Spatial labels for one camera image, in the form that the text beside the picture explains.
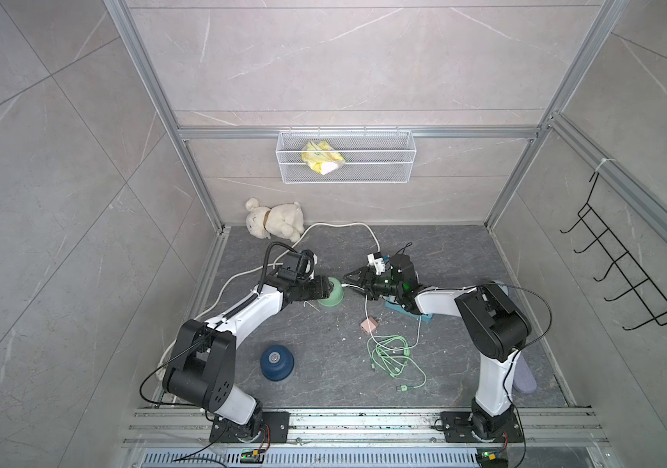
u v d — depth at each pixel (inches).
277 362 29.3
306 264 29.1
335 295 34.6
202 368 17.1
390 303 32.2
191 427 29.4
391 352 33.8
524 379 30.8
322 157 33.6
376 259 35.5
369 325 33.9
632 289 25.2
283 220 43.3
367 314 37.5
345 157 39.6
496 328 20.6
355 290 35.3
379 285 32.6
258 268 40.8
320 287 30.7
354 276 33.8
